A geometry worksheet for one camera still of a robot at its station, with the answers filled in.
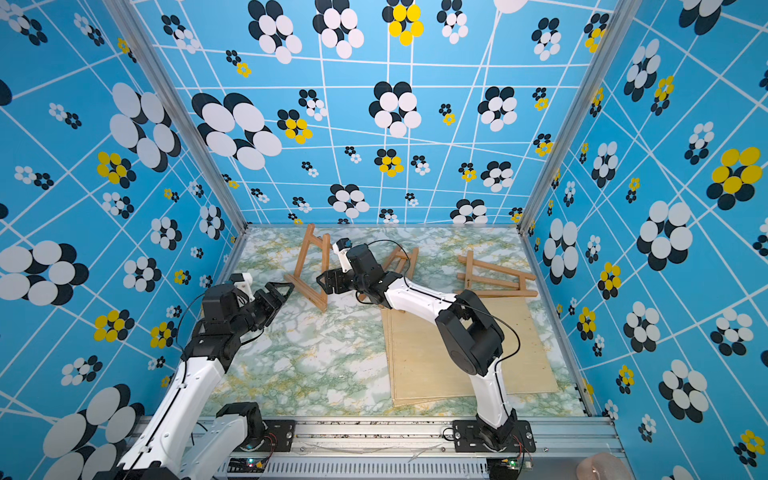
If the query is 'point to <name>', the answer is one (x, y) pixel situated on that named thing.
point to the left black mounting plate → (278, 435)
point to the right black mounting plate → (467, 439)
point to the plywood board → (421, 371)
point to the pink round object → (602, 466)
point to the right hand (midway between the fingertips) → (331, 274)
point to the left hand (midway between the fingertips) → (292, 289)
